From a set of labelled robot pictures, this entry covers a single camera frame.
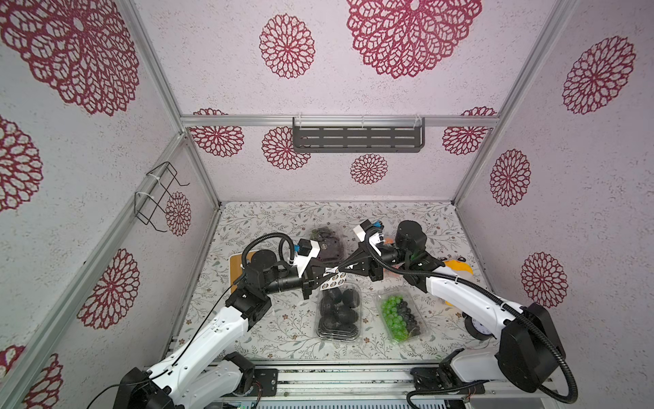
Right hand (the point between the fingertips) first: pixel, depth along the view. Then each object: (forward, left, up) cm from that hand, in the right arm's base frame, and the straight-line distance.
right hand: (340, 270), depth 64 cm
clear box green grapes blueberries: (-2, -20, -25) cm, 32 cm away
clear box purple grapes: (+23, +3, -22) cm, 32 cm away
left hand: (+1, +1, -3) cm, 3 cm away
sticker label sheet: (0, +1, -6) cm, 6 cm away
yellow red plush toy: (+17, -44, -25) cm, 53 cm away
